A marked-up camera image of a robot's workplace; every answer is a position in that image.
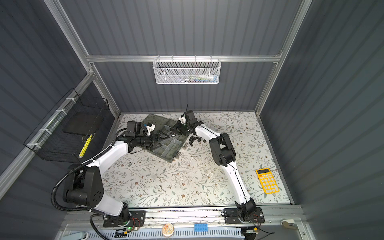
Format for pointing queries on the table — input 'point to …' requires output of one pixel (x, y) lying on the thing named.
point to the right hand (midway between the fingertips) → (171, 131)
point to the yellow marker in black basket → (85, 147)
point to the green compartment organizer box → (171, 142)
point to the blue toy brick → (201, 227)
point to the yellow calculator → (267, 181)
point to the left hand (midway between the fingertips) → (165, 140)
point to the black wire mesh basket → (67, 136)
